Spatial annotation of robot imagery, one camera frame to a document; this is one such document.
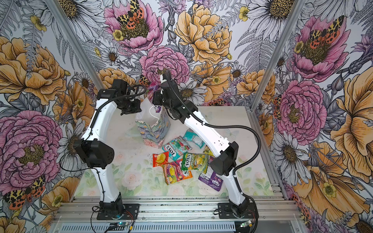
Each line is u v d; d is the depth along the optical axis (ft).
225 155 1.61
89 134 1.70
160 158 3.02
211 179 2.73
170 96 1.80
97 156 1.72
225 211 2.42
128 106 2.40
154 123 2.56
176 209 2.50
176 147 3.09
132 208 2.44
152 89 2.60
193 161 2.92
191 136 3.26
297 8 2.36
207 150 3.15
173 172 2.79
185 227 3.67
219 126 1.71
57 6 2.34
